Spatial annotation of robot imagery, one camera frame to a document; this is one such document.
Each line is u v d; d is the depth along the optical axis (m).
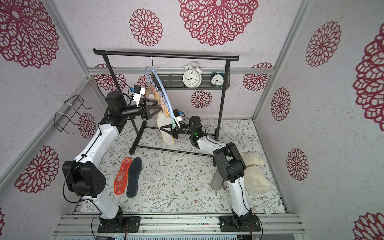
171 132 0.79
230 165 0.57
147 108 0.65
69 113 0.78
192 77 0.88
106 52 0.65
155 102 0.76
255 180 0.78
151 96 0.83
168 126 0.78
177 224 0.75
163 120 0.76
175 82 0.93
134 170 0.92
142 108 0.66
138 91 0.65
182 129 0.77
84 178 0.46
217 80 0.90
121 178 0.88
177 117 0.75
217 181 0.85
